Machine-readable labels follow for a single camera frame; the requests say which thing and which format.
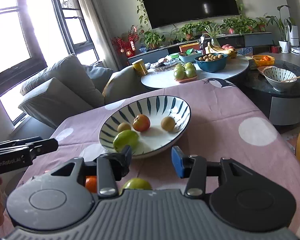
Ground orange tangerine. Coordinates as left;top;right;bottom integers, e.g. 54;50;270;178
85;176;97;193

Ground green fruit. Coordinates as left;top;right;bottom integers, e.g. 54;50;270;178
121;178;152;192
113;130;139;152

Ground brown kiwi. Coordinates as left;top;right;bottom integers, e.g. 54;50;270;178
161;116;175;132
117;122;131;133

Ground brown kiwi front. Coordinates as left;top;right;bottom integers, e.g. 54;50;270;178
161;116;175;132

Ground red tomato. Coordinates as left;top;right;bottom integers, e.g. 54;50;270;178
132;114;150;132

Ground striped white serving bowl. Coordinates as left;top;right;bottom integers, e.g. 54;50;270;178
99;95;191;159

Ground pink dotted tablecloth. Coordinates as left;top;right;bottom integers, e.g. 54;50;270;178
0;77;300;238

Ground grey sofa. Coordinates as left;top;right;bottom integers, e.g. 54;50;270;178
18;54;147;128

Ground green apples on tray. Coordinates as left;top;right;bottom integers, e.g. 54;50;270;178
174;62;197;82

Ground white round coffee table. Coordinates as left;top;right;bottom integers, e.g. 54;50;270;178
140;53;250;90

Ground yellow tin can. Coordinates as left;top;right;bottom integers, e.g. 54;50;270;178
132;59;148;76

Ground blue bowl of nuts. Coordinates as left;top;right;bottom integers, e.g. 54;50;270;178
195;53;228;73

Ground dark round side table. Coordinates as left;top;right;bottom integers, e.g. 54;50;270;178
231;60;300;126

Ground banana bunch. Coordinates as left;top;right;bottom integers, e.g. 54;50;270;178
205;42;237;59

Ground small striped bowl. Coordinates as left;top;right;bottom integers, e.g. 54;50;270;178
263;67;297;92

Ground red flower decoration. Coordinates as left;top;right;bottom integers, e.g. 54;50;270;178
111;25;140;58

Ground orange basket of fruit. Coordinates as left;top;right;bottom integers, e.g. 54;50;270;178
252;55;275;67

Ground wooden spoon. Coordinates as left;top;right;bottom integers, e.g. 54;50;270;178
282;76;300;83

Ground grey tv cabinet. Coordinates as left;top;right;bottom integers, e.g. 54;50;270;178
127;31;273;65

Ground white potted plant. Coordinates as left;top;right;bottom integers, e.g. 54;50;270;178
266;4;295;54

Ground black wall television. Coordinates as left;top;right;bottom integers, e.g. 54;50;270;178
138;0;239;29

